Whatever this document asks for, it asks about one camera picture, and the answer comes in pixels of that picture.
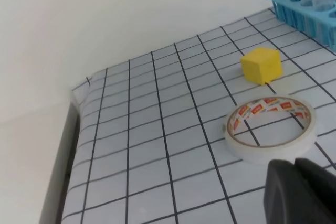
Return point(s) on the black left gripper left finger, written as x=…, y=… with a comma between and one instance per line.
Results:
x=288, y=196

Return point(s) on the blue test tube rack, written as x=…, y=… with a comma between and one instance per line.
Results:
x=317, y=25

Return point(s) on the yellow foam cube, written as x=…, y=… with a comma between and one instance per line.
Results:
x=262, y=65

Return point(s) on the left white tape roll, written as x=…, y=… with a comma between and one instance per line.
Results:
x=273, y=127

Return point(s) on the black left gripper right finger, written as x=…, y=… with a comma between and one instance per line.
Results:
x=321, y=190

